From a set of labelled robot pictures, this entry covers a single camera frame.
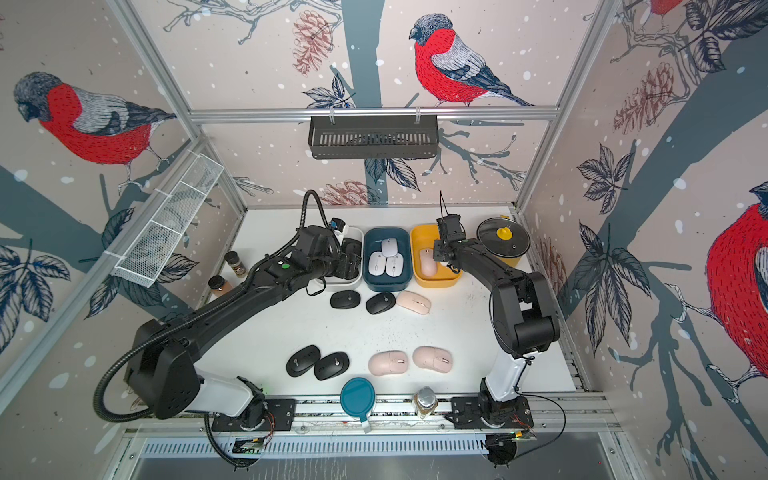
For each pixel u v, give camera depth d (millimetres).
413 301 924
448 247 717
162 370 409
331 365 796
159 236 835
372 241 1068
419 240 1097
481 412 728
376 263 1005
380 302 925
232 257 951
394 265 1003
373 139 1063
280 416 729
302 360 805
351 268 745
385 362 803
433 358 798
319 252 646
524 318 482
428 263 1003
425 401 665
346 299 922
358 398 699
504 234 936
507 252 976
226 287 902
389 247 1037
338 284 916
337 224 728
